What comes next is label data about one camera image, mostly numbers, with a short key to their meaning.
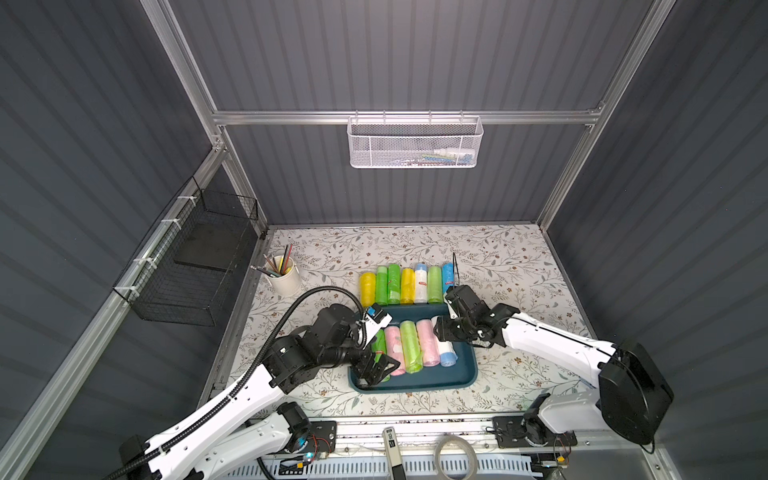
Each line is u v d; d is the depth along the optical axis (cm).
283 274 94
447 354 84
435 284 99
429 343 86
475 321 64
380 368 59
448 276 105
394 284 99
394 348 84
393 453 68
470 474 66
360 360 60
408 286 99
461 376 85
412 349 84
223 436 43
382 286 99
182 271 72
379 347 85
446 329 75
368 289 99
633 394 43
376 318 60
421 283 99
